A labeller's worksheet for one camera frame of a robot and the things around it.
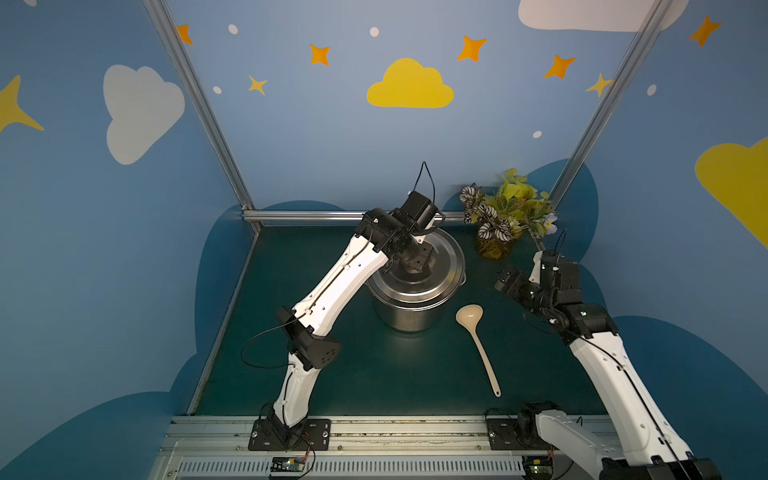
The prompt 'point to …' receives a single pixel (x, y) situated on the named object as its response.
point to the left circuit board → (287, 464)
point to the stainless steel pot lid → (442, 275)
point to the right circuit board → (538, 466)
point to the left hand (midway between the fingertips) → (417, 250)
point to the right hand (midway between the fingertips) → (510, 277)
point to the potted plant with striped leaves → (506, 213)
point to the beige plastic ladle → (469, 315)
